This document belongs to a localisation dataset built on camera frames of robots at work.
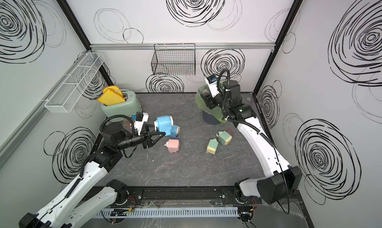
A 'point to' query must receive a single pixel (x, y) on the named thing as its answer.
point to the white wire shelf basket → (65, 97)
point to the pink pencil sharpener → (173, 145)
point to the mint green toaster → (129, 108)
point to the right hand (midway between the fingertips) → (208, 91)
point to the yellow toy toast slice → (109, 97)
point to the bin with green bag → (213, 116)
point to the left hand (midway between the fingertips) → (162, 132)
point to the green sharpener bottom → (212, 146)
